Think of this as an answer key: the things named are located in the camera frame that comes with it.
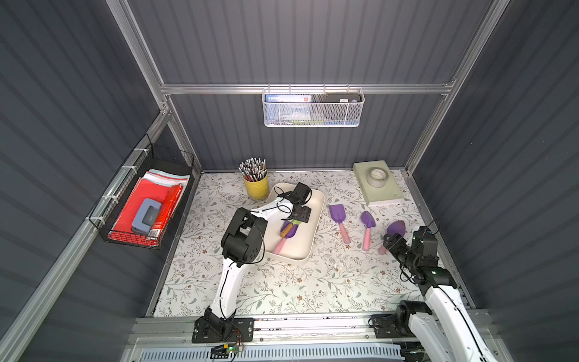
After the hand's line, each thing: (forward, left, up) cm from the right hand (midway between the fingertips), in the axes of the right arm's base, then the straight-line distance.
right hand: (391, 241), depth 82 cm
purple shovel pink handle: (+13, -9, -12) cm, 20 cm away
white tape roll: (+38, -5, -7) cm, 39 cm away
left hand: (+18, +33, -10) cm, 39 cm away
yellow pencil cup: (+26, +53, -3) cm, 59 cm away
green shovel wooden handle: (+8, +40, -8) cm, 41 cm away
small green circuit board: (-33, +59, -12) cm, 69 cm away
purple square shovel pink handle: (+19, +16, -10) cm, 27 cm away
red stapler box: (-1, +75, +19) cm, 78 cm away
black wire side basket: (-1, +81, +22) cm, 84 cm away
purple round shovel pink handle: (+8, +37, -10) cm, 40 cm away
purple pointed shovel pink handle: (+15, +3, -10) cm, 18 cm away
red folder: (+9, +86, +19) cm, 89 cm away
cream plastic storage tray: (+2, +35, -12) cm, 37 cm away
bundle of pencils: (+30, +54, +8) cm, 62 cm away
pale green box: (+31, -10, -9) cm, 33 cm away
